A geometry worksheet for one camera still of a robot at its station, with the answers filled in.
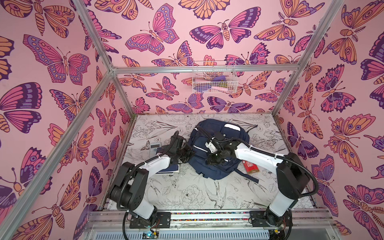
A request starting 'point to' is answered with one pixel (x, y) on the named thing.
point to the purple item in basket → (219, 78)
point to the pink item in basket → (224, 89)
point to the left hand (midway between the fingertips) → (198, 149)
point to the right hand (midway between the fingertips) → (207, 161)
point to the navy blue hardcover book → (170, 169)
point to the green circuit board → (147, 235)
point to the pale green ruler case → (153, 149)
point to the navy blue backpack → (203, 131)
